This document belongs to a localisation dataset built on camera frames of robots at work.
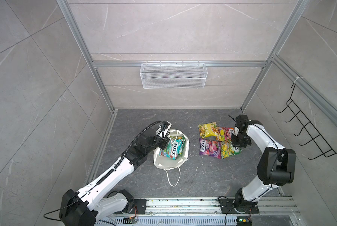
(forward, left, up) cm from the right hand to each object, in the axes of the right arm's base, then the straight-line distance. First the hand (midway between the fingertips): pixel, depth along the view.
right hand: (238, 143), depth 89 cm
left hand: (0, +45, +19) cm, 48 cm away
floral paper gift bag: (-17, +43, +6) cm, 47 cm away
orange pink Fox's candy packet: (+12, +4, -5) cm, 13 cm away
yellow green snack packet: (+14, +16, -4) cm, 22 cm away
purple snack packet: (0, +18, -5) cm, 18 cm away
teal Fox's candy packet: (-3, +41, +1) cm, 41 cm away
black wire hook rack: (-17, -24, +23) cm, 38 cm away
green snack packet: (-4, +4, -1) cm, 6 cm away
